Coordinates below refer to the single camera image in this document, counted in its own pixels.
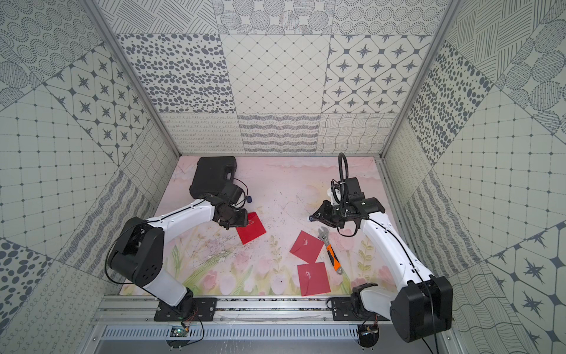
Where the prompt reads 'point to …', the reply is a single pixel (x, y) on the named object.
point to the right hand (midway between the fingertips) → (316, 219)
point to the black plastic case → (210, 175)
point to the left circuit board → (178, 331)
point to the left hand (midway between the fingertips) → (249, 223)
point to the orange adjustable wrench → (333, 258)
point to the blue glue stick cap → (249, 199)
